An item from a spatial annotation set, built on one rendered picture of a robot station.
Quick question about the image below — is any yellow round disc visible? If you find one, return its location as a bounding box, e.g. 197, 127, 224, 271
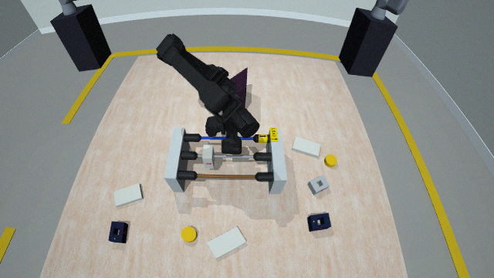
324, 154, 337, 168
181, 226, 197, 242

